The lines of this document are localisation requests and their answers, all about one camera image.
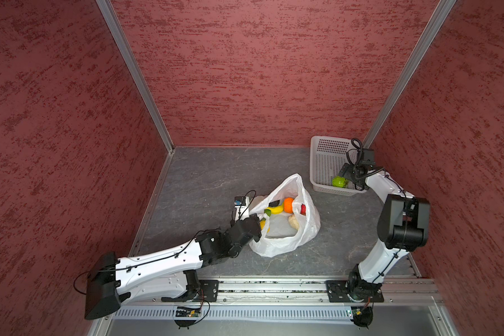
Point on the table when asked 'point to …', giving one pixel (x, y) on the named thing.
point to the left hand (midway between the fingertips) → (256, 220)
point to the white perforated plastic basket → (327, 155)
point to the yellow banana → (276, 210)
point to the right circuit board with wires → (362, 315)
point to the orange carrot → (288, 205)
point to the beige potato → (293, 221)
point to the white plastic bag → (281, 237)
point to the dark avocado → (274, 204)
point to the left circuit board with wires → (185, 311)
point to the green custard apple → (339, 181)
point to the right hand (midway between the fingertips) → (351, 177)
